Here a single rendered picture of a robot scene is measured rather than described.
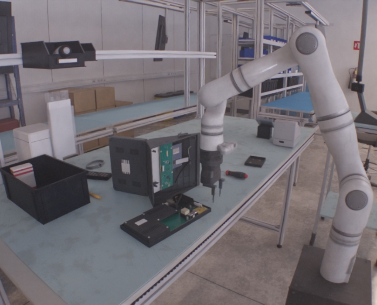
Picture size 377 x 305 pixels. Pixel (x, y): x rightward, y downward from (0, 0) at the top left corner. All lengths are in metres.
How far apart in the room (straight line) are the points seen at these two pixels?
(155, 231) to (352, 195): 0.53
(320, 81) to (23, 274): 0.86
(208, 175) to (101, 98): 3.83
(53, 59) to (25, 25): 4.10
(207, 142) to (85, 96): 3.67
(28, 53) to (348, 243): 1.25
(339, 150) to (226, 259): 1.66
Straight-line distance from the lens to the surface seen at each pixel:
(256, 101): 3.54
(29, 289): 0.73
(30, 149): 1.21
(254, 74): 0.81
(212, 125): 0.86
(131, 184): 1.04
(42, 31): 5.27
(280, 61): 0.83
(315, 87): 0.76
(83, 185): 0.98
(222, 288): 2.08
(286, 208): 2.30
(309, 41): 0.75
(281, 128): 1.63
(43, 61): 1.09
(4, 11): 2.59
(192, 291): 2.05
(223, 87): 0.83
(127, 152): 1.00
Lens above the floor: 1.47
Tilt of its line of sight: 19 degrees down
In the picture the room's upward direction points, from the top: straight up
